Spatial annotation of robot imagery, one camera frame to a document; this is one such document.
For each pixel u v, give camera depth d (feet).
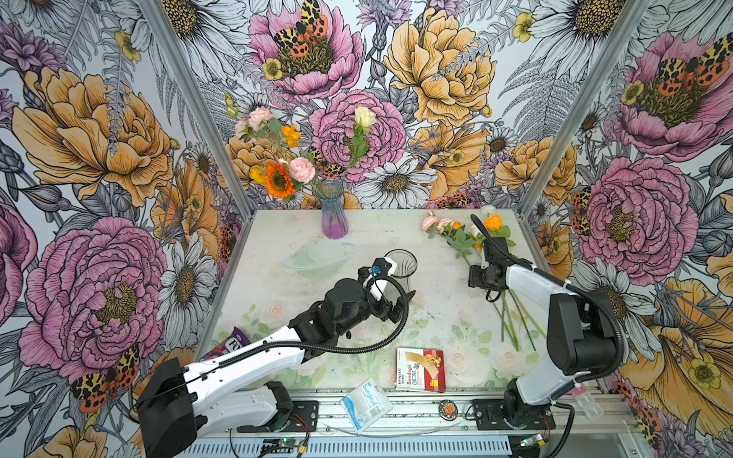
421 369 2.57
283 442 2.33
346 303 1.73
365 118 2.93
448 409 2.48
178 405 1.31
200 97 2.88
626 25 2.40
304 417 2.44
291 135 2.85
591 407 2.44
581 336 1.53
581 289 1.63
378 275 1.92
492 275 2.40
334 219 3.54
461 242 3.52
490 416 2.43
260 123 2.86
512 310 3.08
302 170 2.69
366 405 2.49
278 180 2.55
